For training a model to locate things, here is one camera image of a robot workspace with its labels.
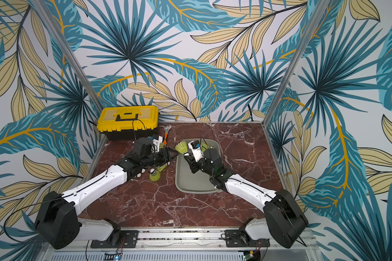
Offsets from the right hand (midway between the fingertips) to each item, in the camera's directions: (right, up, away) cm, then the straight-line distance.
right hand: (187, 155), depth 81 cm
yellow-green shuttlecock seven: (-19, -12, +9) cm, 24 cm away
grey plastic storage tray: (+6, -15, +6) cm, 17 cm away
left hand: (-6, -1, -2) cm, 7 cm away
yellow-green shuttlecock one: (-3, +4, -1) cm, 5 cm away
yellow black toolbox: (-39, +18, +17) cm, 46 cm away
